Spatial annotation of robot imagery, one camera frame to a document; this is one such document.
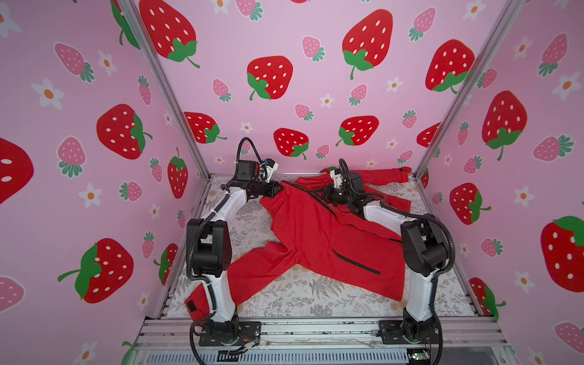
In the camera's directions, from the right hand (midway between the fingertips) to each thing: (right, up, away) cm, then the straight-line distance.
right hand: (309, 193), depth 90 cm
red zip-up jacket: (+7, -16, +4) cm, 18 cm away
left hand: (-11, +3, +4) cm, 12 cm away
